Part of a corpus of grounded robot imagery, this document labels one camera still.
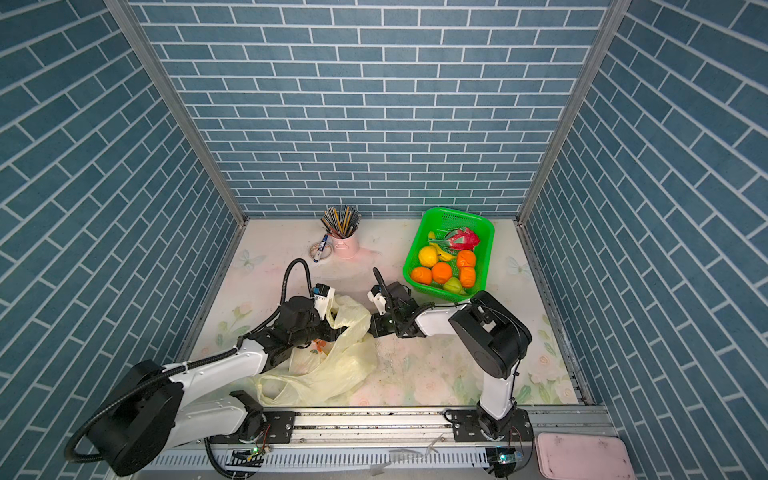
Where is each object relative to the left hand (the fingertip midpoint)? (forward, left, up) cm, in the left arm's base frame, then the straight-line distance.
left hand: (346, 319), depth 85 cm
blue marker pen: (+29, +13, -4) cm, 32 cm away
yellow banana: (+25, -32, -3) cm, 41 cm away
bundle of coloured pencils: (+35, +4, +4) cm, 35 cm away
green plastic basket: (+39, -30, -1) cm, 49 cm away
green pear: (+11, -33, 0) cm, 35 cm away
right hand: (+1, -4, -6) cm, 7 cm away
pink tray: (-33, -57, -4) cm, 66 cm away
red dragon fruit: (+30, -37, +1) cm, 47 cm away
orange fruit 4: (+15, -38, -1) cm, 41 cm away
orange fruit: (+23, -39, -1) cm, 45 cm away
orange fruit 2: (+15, -23, 0) cm, 28 cm away
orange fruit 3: (+18, -30, -2) cm, 35 cm away
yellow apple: (+23, -26, -1) cm, 35 cm away
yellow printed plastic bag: (-15, +2, +3) cm, 15 cm away
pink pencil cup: (+27, +3, 0) cm, 27 cm away
